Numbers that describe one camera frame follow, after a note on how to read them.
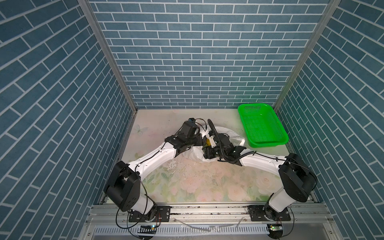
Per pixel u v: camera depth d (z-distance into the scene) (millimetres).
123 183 444
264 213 671
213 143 773
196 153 787
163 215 738
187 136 634
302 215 764
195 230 703
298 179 450
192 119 752
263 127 1125
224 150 666
